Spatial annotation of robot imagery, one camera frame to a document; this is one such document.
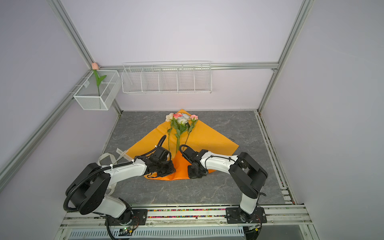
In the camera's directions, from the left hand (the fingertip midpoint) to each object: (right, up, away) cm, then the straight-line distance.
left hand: (175, 172), depth 87 cm
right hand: (+11, -3, 0) cm, 11 cm away
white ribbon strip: (-36, +9, +9) cm, 38 cm away
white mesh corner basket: (-50, +45, -4) cm, 67 cm away
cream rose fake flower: (-9, +33, +25) cm, 42 cm away
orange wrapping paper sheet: (-5, +20, +14) cm, 25 cm away
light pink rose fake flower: (+10, +34, +24) cm, 43 cm away
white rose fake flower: (+3, +31, +20) cm, 37 cm away
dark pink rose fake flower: (0, +26, +18) cm, 31 cm away
